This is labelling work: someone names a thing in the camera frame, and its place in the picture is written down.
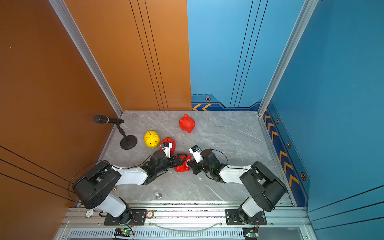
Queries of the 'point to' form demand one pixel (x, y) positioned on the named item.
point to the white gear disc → (89, 213)
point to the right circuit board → (250, 233)
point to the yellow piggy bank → (152, 139)
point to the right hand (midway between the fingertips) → (188, 163)
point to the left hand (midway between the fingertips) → (185, 156)
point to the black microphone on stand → (127, 143)
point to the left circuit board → (123, 232)
